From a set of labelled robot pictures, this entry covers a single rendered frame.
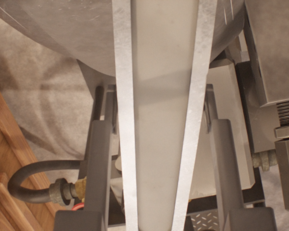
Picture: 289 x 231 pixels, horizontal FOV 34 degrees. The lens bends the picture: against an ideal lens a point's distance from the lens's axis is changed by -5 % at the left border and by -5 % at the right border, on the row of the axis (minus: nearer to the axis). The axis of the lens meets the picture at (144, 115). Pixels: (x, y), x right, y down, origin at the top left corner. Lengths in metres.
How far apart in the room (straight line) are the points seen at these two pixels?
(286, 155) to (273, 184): 1.38
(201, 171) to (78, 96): 1.02
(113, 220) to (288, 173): 0.71
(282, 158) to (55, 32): 0.14
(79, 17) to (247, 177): 0.22
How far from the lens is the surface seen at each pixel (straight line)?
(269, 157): 0.90
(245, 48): 0.59
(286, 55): 0.23
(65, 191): 0.97
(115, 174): 0.91
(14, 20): 0.22
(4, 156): 1.33
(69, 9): 0.18
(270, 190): 1.66
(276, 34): 0.23
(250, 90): 0.36
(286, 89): 0.23
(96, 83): 1.32
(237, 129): 0.35
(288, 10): 0.23
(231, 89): 0.34
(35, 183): 1.46
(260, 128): 0.36
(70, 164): 1.46
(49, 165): 1.36
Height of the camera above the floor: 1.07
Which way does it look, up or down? 51 degrees down
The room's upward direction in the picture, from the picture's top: 178 degrees counter-clockwise
